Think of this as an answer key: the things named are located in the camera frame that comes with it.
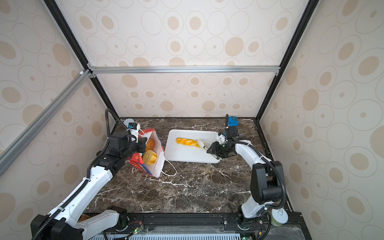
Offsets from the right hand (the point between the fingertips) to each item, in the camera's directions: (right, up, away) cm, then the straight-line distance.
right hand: (211, 152), depth 89 cm
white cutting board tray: (-20, -2, +13) cm, 24 cm away
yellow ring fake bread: (-36, -3, -2) cm, 36 cm away
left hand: (-33, +10, -12) cm, 37 cm away
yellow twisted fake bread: (-15, +5, +14) cm, 21 cm away
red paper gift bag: (-32, -9, -4) cm, 33 cm away
